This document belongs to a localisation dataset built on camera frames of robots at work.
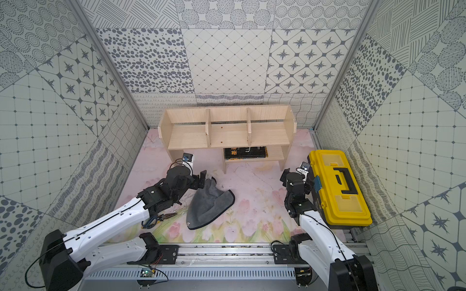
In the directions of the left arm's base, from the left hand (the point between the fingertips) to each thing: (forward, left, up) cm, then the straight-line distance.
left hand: (194, 166), depth 78 cm
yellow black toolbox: (-8, -62, -5) cm, 62 cm away
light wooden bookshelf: (+18, -22, +3) cm, 28 cm away
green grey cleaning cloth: (-8, -4, -20) cm, 21 cm away
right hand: (+2, -48, -9) cm, 49 cm away
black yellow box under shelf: (+13, -22, -7) cm, 27 cm away
